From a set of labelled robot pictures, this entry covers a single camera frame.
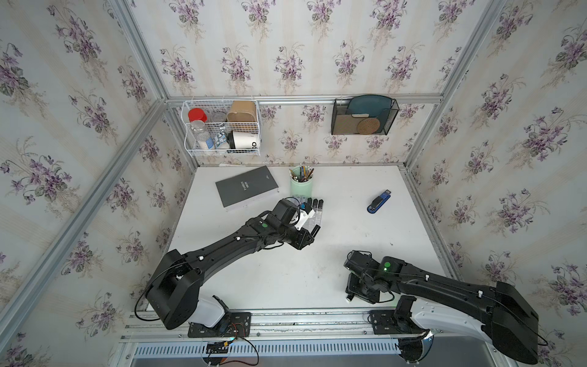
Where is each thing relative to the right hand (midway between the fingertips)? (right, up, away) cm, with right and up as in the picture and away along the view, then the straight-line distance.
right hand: (350, 294), depth 78 cm
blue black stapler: (+18, +31, +22) cm, 42 cm away
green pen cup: (-17, +40, +15) cm, 46 cm away
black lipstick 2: (-11, +30, +17) cm, 36 cm away
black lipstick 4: (-12, +22, +1) cm, 25 cm away
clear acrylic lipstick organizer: (-10, +24, +17) cm, 32 cm away
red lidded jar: (-60, +68, +14) cm, 92 cm away
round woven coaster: (+12, +64, +19) cm, 68 cm away
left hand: (-12, +18, 0) cm, 22 cm away
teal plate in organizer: (+16, +72, +18) cm, 76 cm away
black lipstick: (-13, +31, +17) cm, 38 cm away
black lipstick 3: (-9, +30, +17) cm, 36 cm away
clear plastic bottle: (-57, +58, +12) cm, 82 cm away
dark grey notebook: (-43, +38, +29) cm, 65 cm away
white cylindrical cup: (-41, +57, +15) cm, 72 cm away
